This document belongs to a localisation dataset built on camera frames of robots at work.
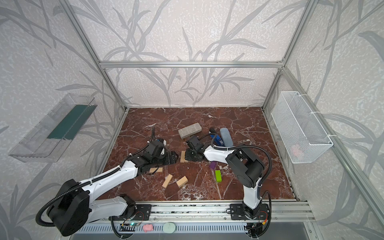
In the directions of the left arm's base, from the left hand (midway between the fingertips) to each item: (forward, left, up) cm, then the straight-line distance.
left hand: (175, 153), depth 85 cm
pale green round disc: (-35, -1, -5) cm, 35 cm away
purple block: (-3, -23, -9) cm, 24 cm away
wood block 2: (-14, -5, -7) cm, 16 cm away
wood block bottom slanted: (-13, +4, -8) cm, 16 cm away
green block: (-10, -25, -7) cm, 28 cm away
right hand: (+4, -6, -7) cm, 9 cm away
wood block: (+1, -3, -8) cm, 9 cm away
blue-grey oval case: (+15, -32, -6) cm, 36 cm away
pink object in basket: (-4, -63, +13) cm, 64 cm away
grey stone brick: (+19, -5, -6) cm, 21 cm away
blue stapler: (+13, -26, -7) cm, 30 cm away
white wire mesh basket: (-6, -58, +27) cm, 64 cm away
